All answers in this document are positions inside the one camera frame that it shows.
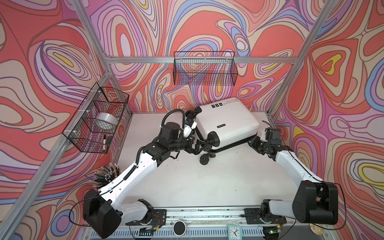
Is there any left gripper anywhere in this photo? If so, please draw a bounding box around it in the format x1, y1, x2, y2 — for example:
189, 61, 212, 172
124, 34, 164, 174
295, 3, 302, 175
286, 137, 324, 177
166, 133, 207, 155

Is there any black white suitcase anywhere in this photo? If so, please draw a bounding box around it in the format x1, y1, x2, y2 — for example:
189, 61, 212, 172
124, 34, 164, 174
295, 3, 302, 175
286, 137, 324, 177
186, 98, 260, 165

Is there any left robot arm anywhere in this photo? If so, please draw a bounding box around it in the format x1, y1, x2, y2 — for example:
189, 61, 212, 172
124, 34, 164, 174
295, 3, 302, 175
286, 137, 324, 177
83, 136, 213, 239

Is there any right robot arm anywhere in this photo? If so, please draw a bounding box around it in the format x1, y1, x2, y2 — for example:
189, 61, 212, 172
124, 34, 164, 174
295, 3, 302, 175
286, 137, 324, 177
248, 136, 339, 225

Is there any black marker pen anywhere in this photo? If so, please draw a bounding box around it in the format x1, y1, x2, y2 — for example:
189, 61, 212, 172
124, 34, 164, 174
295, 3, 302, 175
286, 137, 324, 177
102, 135, 107, 153

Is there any silver tape roll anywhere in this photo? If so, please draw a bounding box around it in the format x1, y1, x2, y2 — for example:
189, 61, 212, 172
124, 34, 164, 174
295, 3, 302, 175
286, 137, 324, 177
95, 113, 118, 131

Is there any red pencil cup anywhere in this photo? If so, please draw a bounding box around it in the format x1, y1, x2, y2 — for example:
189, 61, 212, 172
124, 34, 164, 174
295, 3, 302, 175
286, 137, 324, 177
92, 163, 121, 189

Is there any small teal clock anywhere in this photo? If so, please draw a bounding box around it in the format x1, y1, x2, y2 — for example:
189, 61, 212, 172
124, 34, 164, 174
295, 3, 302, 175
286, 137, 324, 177
228, 225, 243, 240

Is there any beige round sticker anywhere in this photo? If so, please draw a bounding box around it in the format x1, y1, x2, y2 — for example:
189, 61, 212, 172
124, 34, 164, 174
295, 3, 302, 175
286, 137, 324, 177
310, 224, 324, 236

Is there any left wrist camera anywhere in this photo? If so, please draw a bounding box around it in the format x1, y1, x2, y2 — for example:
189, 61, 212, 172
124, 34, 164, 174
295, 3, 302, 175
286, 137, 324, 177
160, 121, 197, 142

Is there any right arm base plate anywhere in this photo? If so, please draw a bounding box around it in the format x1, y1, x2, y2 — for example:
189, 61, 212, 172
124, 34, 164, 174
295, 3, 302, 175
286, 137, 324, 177
241, 208, 287, 225

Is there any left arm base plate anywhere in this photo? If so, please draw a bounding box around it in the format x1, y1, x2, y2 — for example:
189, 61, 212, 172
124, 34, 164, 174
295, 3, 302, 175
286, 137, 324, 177
125, 209, 167, 227

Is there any black wire basket back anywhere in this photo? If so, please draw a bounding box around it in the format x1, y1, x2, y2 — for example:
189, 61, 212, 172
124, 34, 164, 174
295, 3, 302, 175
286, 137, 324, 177
173, 50, 239, 86

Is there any black wire basket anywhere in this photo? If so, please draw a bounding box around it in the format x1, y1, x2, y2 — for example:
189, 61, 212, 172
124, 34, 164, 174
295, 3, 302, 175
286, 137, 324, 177
62, 83, 130, 154
173, 50, 239, 86

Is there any black wire basket left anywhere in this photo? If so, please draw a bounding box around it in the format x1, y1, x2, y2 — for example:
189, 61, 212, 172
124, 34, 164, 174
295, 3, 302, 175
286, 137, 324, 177
62, 83, 130, 154

